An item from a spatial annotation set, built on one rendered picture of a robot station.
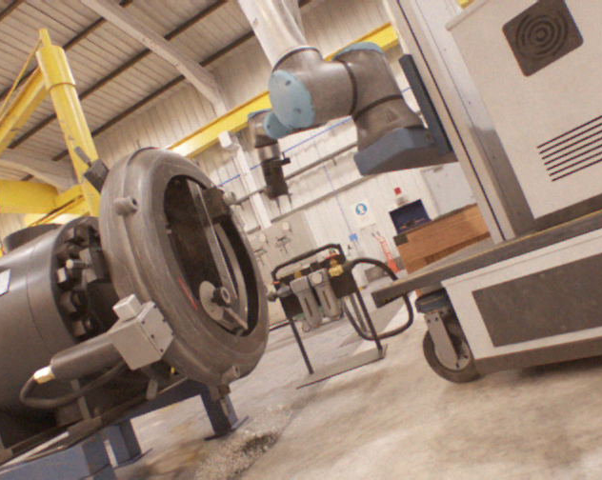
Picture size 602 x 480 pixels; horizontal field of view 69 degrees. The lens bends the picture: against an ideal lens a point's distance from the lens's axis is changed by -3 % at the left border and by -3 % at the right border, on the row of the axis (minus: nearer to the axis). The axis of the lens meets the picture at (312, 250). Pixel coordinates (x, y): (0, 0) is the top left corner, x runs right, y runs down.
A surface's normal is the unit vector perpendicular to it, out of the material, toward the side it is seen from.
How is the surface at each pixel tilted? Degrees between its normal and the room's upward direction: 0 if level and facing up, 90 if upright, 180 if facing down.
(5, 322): 85
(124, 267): 91
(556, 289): 90
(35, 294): 80
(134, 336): 113
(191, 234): 86
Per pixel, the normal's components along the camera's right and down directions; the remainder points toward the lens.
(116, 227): -0.29, -0.24
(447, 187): -0.31, 0.04
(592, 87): -0.67, 0.21
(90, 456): 0.90, -0.38
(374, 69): 0.31, -0.21
